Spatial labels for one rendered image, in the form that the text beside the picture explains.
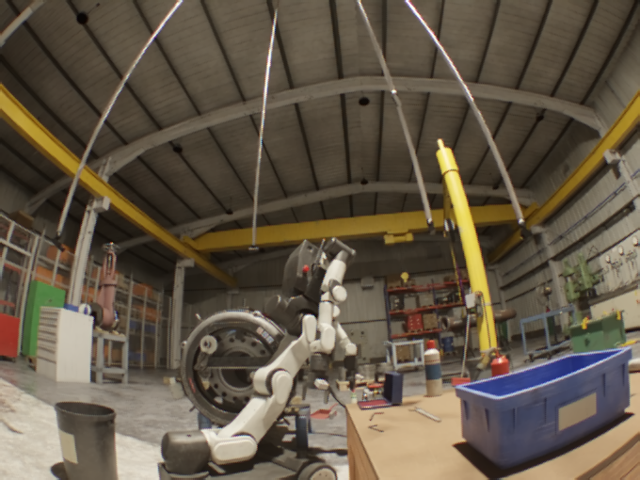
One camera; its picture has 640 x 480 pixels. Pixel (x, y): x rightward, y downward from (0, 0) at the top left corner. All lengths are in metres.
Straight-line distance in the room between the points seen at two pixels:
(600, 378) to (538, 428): 0.14
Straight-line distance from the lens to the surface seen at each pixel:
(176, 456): 1.24
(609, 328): 3.57
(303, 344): 1.47
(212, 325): 1.88
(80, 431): 1.45
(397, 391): 1.11
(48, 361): 5.45
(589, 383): 0.54
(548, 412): 0.49
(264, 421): 1.39
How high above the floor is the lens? 0.68
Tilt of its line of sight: 23 degrees up
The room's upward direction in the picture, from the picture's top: 3 degrees counter-clockwise
